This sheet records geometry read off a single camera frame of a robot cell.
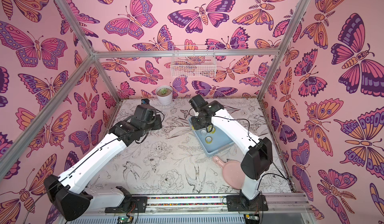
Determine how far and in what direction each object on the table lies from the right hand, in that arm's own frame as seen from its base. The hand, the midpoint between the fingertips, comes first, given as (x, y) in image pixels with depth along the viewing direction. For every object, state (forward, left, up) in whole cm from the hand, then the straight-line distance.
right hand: (195, 125), depth 82 cm
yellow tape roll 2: (-11, -7, +14) cm, 19 cm away
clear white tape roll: (+7, -5, -18) cm, 20 cm away
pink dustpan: (-18, -22, -20) cm, 35 cm away
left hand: (0, +19, +7) cm, 20 cm away
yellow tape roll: (+1, -8, -18) cm, 20 cm away
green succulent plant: (+35, +24, -7) cm, 43 cm away
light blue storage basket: (-1, -10, -18) cm, 21 cm away
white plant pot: (+30, +22, -10) cm, 38 cm away
